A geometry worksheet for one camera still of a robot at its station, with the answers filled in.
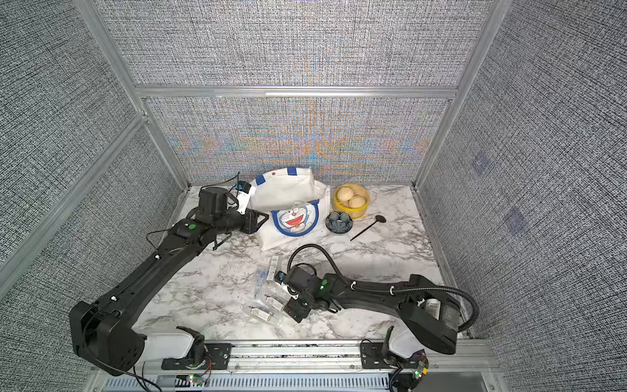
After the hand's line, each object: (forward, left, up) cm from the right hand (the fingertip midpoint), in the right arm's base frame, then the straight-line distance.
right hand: (294, 295), depth 81 cm
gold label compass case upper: (-2, +6, -2) cm, 7 cm away
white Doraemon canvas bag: (+28, -1, +11) cm, 30 cm away
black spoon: (+35, -35, -5) cm, 50 cm away
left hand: (+19, +8, +20) cm, 29 cm away
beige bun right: (+41, -26, -1) cm, 48 cm away
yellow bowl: (+47, -26, 0) cm, 54 cm away
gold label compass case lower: (-5, +12, -3) cm, 13 cm away
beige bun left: (+44, -20, +1) cm, 48 cm away
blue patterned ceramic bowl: (+32, -17, -4) cm, 36 cm away
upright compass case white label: (+11, +8, -3) cm, 14 cm away
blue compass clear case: (+7, +13, -4) cm, 15 cm away
